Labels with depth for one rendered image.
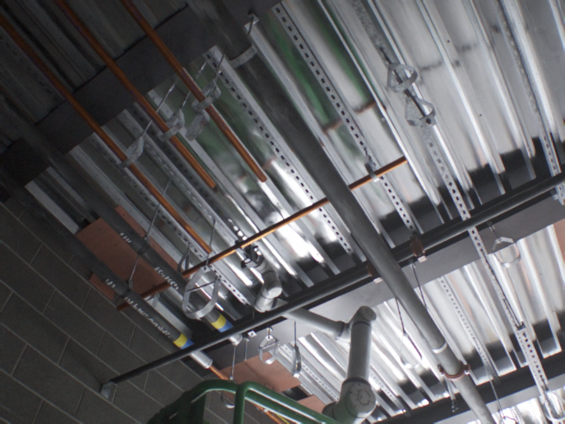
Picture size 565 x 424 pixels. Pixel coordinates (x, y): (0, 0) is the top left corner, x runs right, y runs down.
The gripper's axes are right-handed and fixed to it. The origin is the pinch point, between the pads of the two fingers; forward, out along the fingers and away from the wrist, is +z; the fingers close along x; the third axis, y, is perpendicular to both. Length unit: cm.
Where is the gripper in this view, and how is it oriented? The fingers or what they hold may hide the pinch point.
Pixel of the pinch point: (238, 246)
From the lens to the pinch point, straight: 250.4
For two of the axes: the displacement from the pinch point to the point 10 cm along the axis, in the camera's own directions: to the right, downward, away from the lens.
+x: 1.4, 7.3, -6.7
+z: -5.2, -5.2, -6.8
